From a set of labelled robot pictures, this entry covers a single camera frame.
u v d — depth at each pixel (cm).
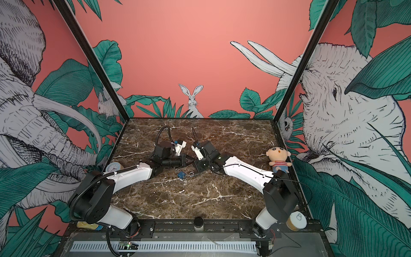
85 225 72
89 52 84
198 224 67
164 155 70
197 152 72
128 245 70
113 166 90
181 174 92
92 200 44
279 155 93
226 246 70
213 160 63
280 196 43
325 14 72
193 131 111
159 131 114
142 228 73
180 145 81
